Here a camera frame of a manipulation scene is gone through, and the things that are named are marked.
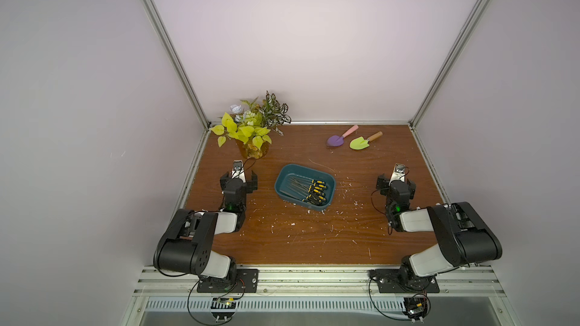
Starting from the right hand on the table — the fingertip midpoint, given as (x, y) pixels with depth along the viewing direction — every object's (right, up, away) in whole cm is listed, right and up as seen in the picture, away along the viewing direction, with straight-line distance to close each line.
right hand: (399, 173), depth 90 cm
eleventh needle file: (-34, -6, +5) cm, 34 cm away
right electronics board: (-4, -40, -21) cm, 45 cm away
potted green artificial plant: (-63, +20, +5) cm, 67 cm away
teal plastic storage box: (-47, -1, +8) cm, 47 cm away
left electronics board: (-66, -40, -18) cm, 80 cm away
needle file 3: (-35, -10, +2) cm, 36 cm away
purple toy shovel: (-22, +13, +24) cm, 35 cm away
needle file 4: (-36, -10, +2) cm, 38 cm away
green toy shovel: (-9, +12, +23) cm, 28 cm away
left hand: (-65, +1, +1) cm, 65 cm away
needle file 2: (-35, -7, +2) cm, 36 cm away
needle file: (-36, -6, +5) cm, 37 cm away
